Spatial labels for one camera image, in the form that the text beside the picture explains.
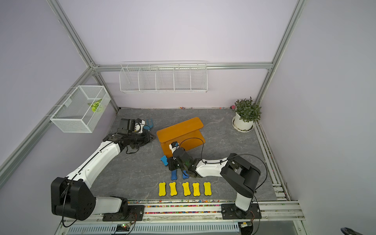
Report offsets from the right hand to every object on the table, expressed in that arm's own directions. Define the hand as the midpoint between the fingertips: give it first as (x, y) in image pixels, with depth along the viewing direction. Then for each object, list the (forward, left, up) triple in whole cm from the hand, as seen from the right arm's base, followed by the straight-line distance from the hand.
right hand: (166, 159), depth 85 cm
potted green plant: (+25, -50, +13) cm, 58 cm away
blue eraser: (+1, +2, -2) cm, 3 cm away
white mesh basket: (+21, +47, +21) cm, 56 cm away
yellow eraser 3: (-15, -12, -5) cm, 20 cm away
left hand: (+8, +6, +11) cm, 15 cm away
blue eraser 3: (-8, -10, -5) cm, 14 cm away
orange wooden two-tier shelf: (+14, -12, +6) cm, 20 cm away
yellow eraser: (-15, -24, -6) cm, 29 cm away
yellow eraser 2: (-16, -17, -4) cm, 24 cm away
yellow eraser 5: (-15, +2, -7) cm, 16 cm away
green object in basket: (+22, +39, +24) cm, 51 cm away
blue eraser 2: (-7, -4, -6) cm, 10 cm away
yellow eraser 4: (-15, -5, -5) cm, 17 cm away
